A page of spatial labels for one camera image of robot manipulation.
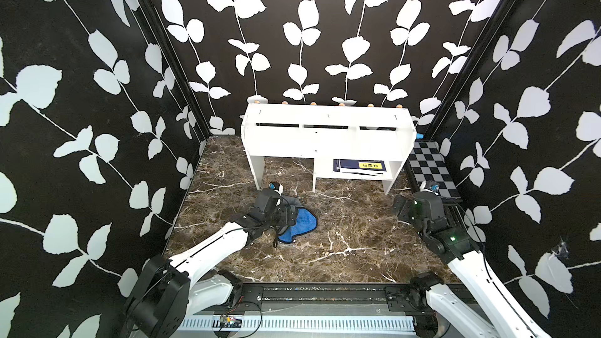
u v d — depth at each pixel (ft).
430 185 2.17
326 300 2.45
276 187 2.52
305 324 2.30
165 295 1.30
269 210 2.17
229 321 2.32
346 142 2.89
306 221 2.81
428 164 3.50
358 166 2.96
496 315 1.33
